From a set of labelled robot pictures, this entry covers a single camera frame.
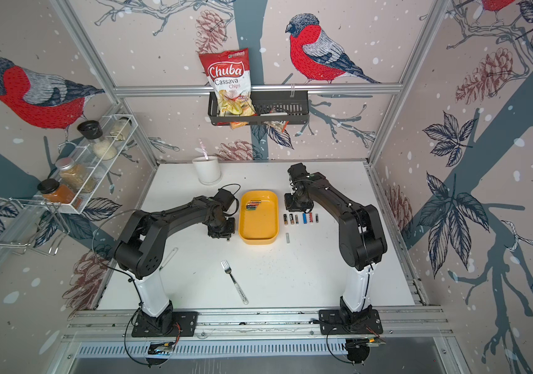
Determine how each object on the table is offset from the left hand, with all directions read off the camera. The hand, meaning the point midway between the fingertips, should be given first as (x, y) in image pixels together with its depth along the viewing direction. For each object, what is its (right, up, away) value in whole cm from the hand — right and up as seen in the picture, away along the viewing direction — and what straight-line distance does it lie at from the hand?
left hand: (235, 230), depth 94 cm
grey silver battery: (+22, -3, +1) cm, 22 cm away
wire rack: (-43, +13, -33) cm, 56 cm away
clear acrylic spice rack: (-48, +30, -18) cm, 59 cm away
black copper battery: (+21, +4, +4) cm, 22 cm away
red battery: (+32, +4, +6) cm, 33 cm away
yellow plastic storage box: (+11, +1, +2) cm, 11 cm away
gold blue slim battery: (+26, +4, +5) cm, 27 cm away
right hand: (+23, +10, 0) cm, 25 cm away
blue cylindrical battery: (+30, +4, +6) cm, 31 cm away
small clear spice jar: (-42, +40, -8) cm, 59 cm away
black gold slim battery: (+24, +4, +4) cm, 24 cm away
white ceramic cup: (-15, +26, +13) cm, 32 cm away
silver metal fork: (-2, -12, -8) cm, 14 cm away
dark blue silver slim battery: (+35, +4, +6) cm, 36 cm away
